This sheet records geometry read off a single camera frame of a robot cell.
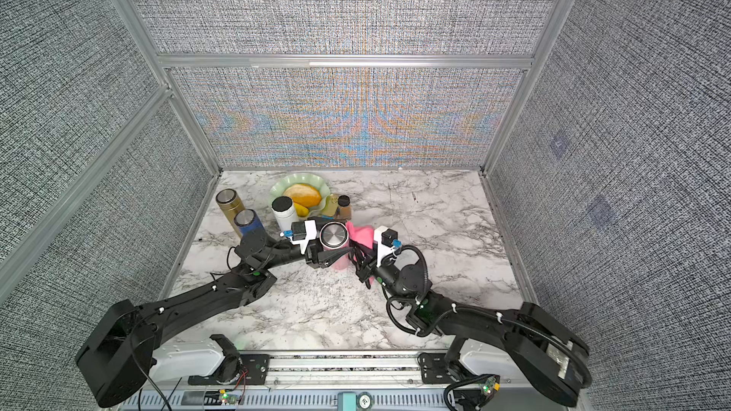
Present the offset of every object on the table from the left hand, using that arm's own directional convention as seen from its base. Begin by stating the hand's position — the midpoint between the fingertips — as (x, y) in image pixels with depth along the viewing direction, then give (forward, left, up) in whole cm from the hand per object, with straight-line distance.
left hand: (352, 233), depth 64 cm
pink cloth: (+3, -2, -4) cm, 6 cm away
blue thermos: (+11, +29, -10) cm, 33 cm away
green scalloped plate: (+38, +28, -26) cm, 53 cm away
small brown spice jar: (+27, +4, -28) cm, 39 cm away
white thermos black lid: (+15, +20, -10) cm, 26 cm away
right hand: (+3, 0, -6) cm, 7 cm away
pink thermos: (-1, +4, +1) cm, 5 cm away
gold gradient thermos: (+19, +36, -12) cm, 42 cm away
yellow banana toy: (+26, +18, -26) cm, 41 cm away
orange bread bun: (+33, +18, -25) cm, 45 cm away
